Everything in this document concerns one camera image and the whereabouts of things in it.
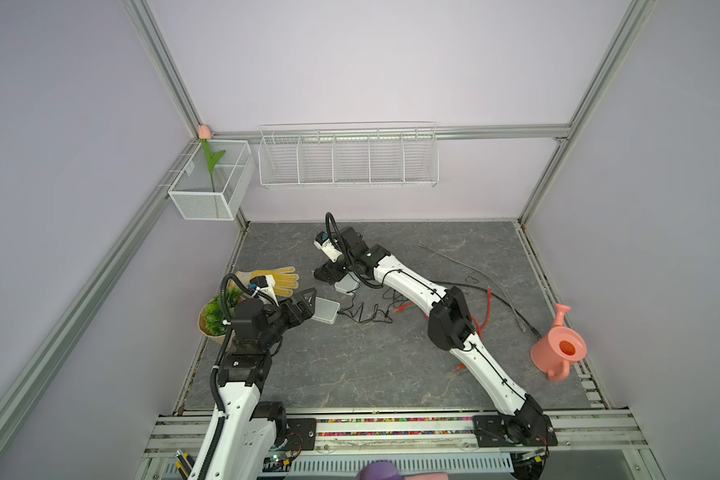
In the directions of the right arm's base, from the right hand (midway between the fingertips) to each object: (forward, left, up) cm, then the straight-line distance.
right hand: (328, 265), depth 96 cm
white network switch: (-8, -7, +1) cm, 11 cm away
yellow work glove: (+2, +17, -10) cm, 20 cm away
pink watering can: (-29, -61, +1) cm, 68 cm away
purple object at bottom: (-53, -16, -10) cm, 56 cm away
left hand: (-18, +3, +10) cm, 21 cm away
